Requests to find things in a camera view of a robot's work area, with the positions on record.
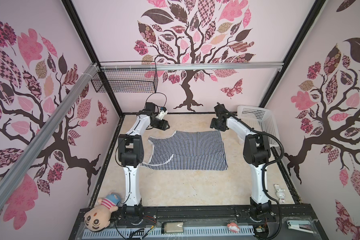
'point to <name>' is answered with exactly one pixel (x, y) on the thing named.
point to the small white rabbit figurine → (279, 193)
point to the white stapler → (302, 225)
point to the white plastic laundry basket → (261, 119)
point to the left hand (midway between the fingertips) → (164, 126)
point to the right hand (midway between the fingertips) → (215, 123)
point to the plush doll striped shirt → (98, 218)
